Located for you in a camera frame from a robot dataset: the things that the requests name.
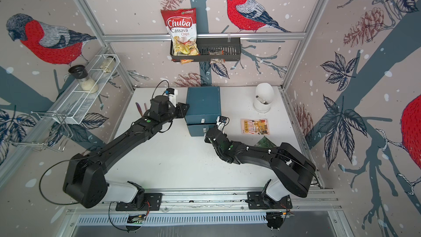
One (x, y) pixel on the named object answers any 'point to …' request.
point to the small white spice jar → (108, 64)
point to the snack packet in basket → (215, 60)
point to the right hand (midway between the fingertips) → (208, 129)
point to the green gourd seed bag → (265, 142)
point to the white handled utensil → (260, 99)
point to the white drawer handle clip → (203, 120)
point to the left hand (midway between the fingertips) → (191, 105)
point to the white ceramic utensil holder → (266, 91)
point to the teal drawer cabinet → (204, 105)
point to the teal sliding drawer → (199, 130)
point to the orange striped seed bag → (255, 127)
